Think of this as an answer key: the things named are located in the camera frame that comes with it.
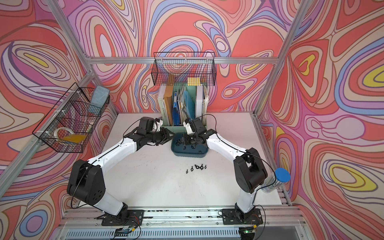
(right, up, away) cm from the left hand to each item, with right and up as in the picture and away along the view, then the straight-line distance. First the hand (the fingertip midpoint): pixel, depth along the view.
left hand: (175, 135), depth 84 cm
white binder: (+14, +22, +10) cm, 28 cm away
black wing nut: (+9, -21, +7) cm, 24 cm away
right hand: (+4, -5, +4) cm, 7 cm away
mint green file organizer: (0, +20, +10) cm, 23 cm away
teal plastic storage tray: (+2, -9, +16) cm, 18 cm away
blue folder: (-2, +9, +27) cm, 28 cm away
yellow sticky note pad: (+10, +33, +7) cm, 36 cm away
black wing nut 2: (+6, -22, +5) cm, 24 cm away
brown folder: (-5, +22, +10) cm, 25 cm away
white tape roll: (-52, +1, -18) cm, 55 cm away
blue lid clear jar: (+57, -21, -7) cm, 61 cm away
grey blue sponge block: (-42, +22, -2) cm, 47 cm away
